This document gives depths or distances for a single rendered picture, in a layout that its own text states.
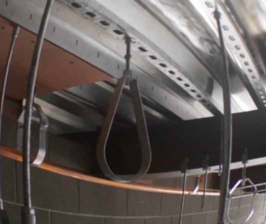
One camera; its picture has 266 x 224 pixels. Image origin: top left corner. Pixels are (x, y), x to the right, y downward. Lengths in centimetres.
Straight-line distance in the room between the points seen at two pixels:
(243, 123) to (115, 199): 77
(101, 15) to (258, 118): 96
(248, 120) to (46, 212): 93
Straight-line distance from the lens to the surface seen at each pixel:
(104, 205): 179
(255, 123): 151
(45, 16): 44
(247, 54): 88
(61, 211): 153
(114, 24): 76
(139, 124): 79
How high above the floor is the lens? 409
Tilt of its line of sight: 16 degrees up
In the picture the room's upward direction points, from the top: 2 degrees clockwise
